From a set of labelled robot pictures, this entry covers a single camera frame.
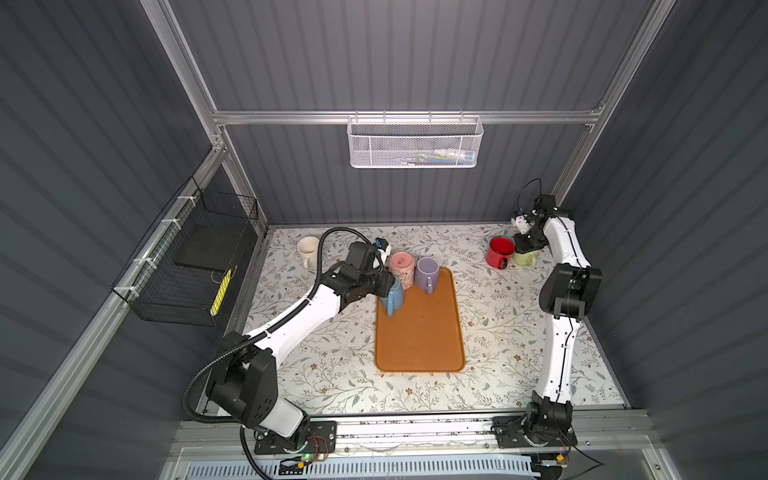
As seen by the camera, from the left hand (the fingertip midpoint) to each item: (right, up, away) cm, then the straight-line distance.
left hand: (390, 277), depth 84 cm
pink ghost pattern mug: (+4, +3, +10) cm, 11 cm away
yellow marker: (-39, -4, -18) cm, 43 cm away
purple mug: (+12, 0, +12) cm, 17 cm away
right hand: (+49, +9, +20) cm, 53 cm away
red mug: (+40, +8, +23) cm, 47 cm away
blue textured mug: (+1, -8, +7) cm, 10 cm away
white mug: (-30, +9, +25) cm, 40 cm away
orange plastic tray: (+10, -19, +8) cm, 23 cm away
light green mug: (+48, +5, +19) cm, 52 cm away
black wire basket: (-51, +3, -13) cm, 53 cm away
